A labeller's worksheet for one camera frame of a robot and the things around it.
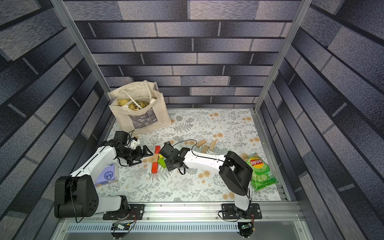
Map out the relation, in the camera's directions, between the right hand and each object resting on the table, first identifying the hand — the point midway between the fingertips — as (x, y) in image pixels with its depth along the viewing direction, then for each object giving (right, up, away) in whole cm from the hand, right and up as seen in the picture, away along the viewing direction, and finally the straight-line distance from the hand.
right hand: (170, 161), depth 86 cm
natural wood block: (-10, +1, +5) cm, 11 cm away
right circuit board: (+39, -29, -13) cm, 50 cm away
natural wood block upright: (+21, +6, +11) cm, 24 cm away
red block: (-10, +6, +9) cm, 15 cm away
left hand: (-13, +4, -1) cm, 14 cm away
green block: (-6, -1, +4) cm, 7 cm away
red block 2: (-10, -4, +2) cm, 11 cm away
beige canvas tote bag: (-20, +33, +4) cm, 39 cm away
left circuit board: (-24, -28, -14) cm, 39 cm away
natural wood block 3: (+27, +8, +13) cm, 31 cm away
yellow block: (-1, +8, -20) cm, 21 cm away
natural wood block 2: (+20, +9, +15) cm, 26 cm away
